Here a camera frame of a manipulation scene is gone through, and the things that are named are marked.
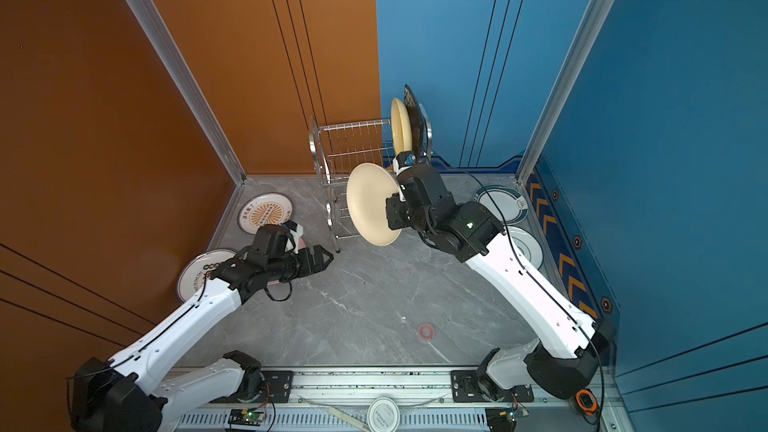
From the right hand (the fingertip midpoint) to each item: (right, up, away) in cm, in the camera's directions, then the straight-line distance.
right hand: (389, 200), depth 66 cm
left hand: (-18, -15, +14) cm, 28 cm away
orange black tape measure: (+46, -47, +2) cm, 66 cm away
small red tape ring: (+11, -37, +15) cm, 41 cm away
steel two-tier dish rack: (-15, +16, +23) cm, 32 cm away
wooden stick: (-10, -51, +3) cm, 52 cm away
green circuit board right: (+26, -52, +4) cm, 58 cm away
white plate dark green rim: (+44, -1, +48) cm, 66 cm away
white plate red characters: (-63, -23, +27) cm, 72 cm away
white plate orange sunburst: (-46, -3, +43) cm, 63 cm away
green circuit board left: (-34, -52, +4) cm, 62 cm away
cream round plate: (-6, +3, +6) cm, 8 cm away
